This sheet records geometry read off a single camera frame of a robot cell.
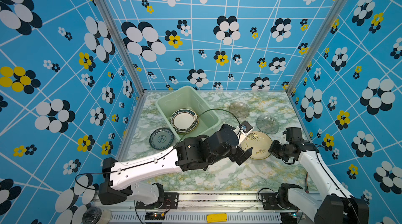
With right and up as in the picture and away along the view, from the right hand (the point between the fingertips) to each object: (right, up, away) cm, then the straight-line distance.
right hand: (271, 149), depth 84 cm
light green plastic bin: (-46, +29, +18) cm, 57 cm away
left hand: (-20, +12, -25) cm, 34 cm away
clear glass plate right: (+5, +11, +18) cm, 22 cm away
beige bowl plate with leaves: (-4, +2, +5) cm, 7 cm away
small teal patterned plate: (-63, +3, +10) cm, 64 cm away
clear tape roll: (-80, -20, -22) cm, 86 cm away
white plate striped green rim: (-50, +14, +15) cm, 54 cm away
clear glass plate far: (-12, +21, +25) cm, 35 cm away
